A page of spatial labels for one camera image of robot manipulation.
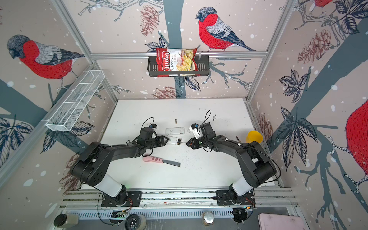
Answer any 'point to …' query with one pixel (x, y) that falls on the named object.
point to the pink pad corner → (279, 222)
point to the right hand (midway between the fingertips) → (187, 146)
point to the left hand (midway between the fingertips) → (165, 139)
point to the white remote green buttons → (175, 141)
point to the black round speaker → (133, 222)
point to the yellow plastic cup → (253, 135)
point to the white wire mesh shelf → (72, 106)
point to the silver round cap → (208, 218)
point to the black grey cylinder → (63, 220)
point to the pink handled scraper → (149, 158)
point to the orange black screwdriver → (183, 142)
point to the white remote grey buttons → (176, 131)
